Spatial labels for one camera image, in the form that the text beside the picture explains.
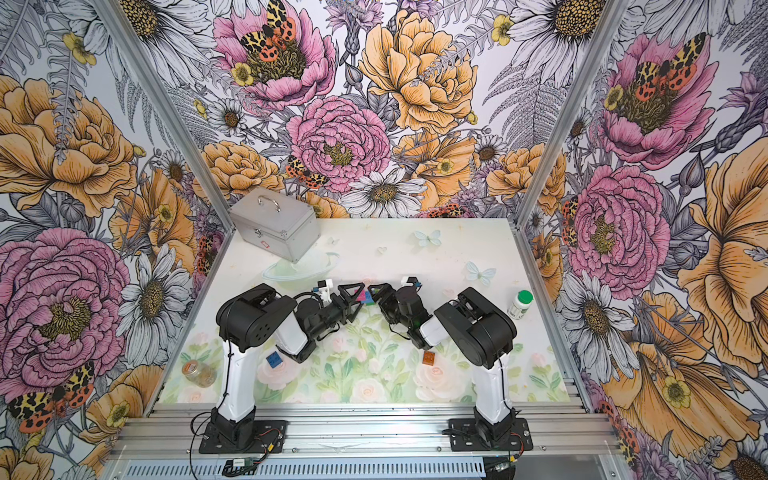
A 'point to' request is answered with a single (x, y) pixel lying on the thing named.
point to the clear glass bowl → (308, 270)
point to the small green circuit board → (243, 462)
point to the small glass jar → (201, 374)
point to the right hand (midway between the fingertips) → (371, 299)
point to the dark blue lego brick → (274, 359)
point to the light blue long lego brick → (368, 299)
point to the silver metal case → (275, 222)
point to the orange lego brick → (428, 358)
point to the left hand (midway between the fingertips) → (366, 301)
